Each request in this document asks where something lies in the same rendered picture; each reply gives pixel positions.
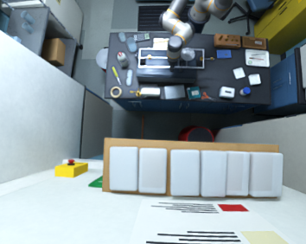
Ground blue side cabinet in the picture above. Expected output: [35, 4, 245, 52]
[253, 51, 306, 117]

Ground white slotted box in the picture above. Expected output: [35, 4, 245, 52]
[219, 86, 236, 100]

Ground clear glass jar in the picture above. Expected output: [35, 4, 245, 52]
[21, 22, 35, 35]
[20, 10, 36, 26]

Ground grey round balance pan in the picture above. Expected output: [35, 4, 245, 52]
[180, 47, 196, 61]

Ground yellow cabinet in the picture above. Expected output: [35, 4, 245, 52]
[253, 0, 306, 55]

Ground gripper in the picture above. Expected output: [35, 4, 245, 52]
[170, 58, 183, 72]

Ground white notepad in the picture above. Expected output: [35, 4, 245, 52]
[152, 37, 170, 50]

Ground green sign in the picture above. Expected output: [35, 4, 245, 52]
[87, 175, 104, 189]

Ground white rounded block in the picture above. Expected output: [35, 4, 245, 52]
[140, 87, 162, 99]

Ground white round stool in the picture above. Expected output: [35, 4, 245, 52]
[95, 47, 110, 72]

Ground black floor grille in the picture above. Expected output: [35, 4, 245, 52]
[137, 4, 194, 32]

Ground white poster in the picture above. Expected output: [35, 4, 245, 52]
[128, 198, 291, 244]

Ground yellow emergency stop box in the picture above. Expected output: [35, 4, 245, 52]
[54, 158, 89, 178]

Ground blue square pad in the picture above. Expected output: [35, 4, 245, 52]
[216, 49, 233, 60]

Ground grey side table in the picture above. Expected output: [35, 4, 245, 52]
[0, 0, 84, 78]

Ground brown wooden case lid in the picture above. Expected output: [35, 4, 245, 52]
[241, 36, 268, 50]

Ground grey metal box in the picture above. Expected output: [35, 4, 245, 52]
[163, 84, 187, 100]

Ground brown wooden mass case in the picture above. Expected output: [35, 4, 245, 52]
[214, 33, 242, 49]

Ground grey calculator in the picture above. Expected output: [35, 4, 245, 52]
[133, 32, 151, 43]

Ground yellow screwdriver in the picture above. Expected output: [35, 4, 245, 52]
[111, 66, 123, 87]

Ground blue bench cabinet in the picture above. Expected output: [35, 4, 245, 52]
[114, 97, 271, 114]

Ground beige tape roll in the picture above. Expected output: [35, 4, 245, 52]
[110, 86, 123, 99]

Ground white square weighing dish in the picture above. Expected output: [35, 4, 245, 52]
[247, 74, 262, 87]
[233, 67, 246, 80]

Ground black office chair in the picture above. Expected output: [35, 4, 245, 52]
[227, 0, 277, 36]

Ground red bin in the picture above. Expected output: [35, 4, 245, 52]
[178, 125, 216, 143]

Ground brown notice board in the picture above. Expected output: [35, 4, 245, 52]
[101, 137, 284, 200]

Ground white tray with tools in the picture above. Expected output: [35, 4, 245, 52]
[245, 48, 271, 68]

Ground teal book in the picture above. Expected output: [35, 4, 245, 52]
[187, 86, 201, 100]

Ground orange scissors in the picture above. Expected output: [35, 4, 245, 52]
[201, 91, 217, 102]

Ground brown cardboard box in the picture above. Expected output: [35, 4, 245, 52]
[41, 37, 67, 67]

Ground grey bottle with red cap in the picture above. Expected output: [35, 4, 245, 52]
[117, 51, 130, 69]

